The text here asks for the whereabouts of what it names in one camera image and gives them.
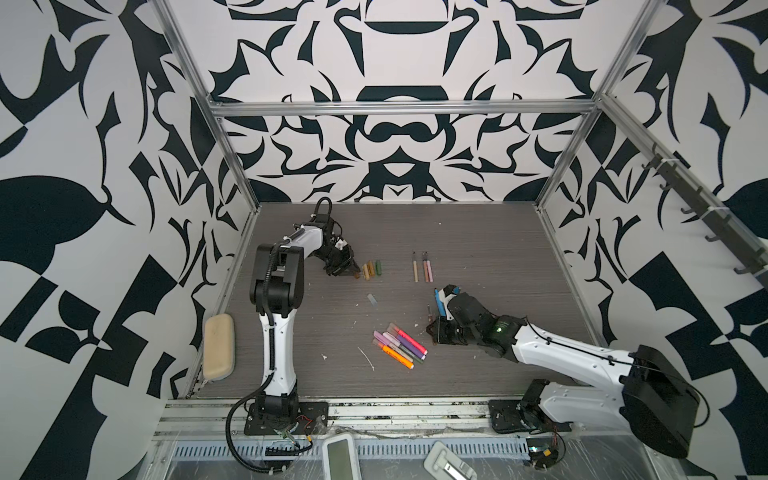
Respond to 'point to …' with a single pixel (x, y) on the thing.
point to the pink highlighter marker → (406, 338)
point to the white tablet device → (340, 457)
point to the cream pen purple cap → (390, 345)
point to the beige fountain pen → (415, 268)
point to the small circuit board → (543, 451)
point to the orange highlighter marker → (404, 361)
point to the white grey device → (445, 463)
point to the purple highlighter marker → (409, 346)
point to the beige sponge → (219, 347)
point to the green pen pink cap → (396, 341)
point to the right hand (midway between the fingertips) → (426, 329)
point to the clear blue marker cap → (372, 299)
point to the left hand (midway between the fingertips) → (359, 265)
